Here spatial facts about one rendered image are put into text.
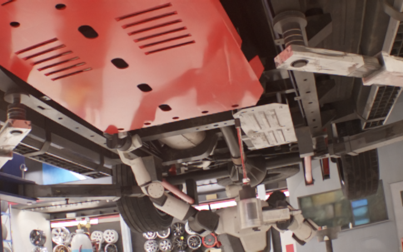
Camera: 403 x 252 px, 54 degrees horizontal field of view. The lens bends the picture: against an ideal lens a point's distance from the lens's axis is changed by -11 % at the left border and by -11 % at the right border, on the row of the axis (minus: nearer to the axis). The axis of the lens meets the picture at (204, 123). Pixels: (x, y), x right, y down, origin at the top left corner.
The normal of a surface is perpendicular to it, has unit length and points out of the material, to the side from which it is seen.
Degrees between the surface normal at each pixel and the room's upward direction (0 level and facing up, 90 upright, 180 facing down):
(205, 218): 83
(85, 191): 90
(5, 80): 171
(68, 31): 177
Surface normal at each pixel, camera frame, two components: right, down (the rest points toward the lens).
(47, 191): 0.39, -0.32
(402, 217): -0.26, -0.26
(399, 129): -0.62, -0.15
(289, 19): 0.12, 0.95
